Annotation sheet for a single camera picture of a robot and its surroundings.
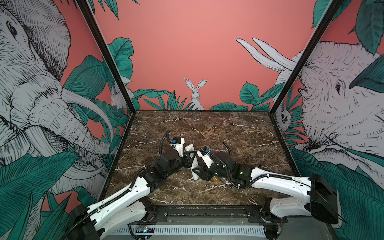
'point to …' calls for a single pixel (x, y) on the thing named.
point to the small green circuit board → (145, 229)
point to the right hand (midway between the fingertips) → (193, 167)
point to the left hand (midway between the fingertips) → (196, 152)
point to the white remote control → (190, 148)
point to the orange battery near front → (215, 181)
